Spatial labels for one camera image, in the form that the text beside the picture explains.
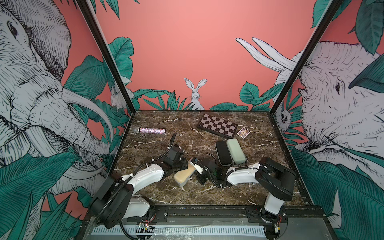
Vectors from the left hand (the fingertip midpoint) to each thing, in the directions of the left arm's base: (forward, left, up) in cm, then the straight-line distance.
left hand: (189, 161), depth 88 cm
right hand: (-5, -2, -3) cm, 6 cm away
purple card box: (+23, -40, -4) cm, 46 cm away
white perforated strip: (-34, -1, -4) cm, 34 cm away
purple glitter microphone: (+25, +25, -1) cm, 35 cm away
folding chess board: (+29, -22, -2) cm, 36 cm away
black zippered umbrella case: (+6, -22, -2) cm, 23 cm away
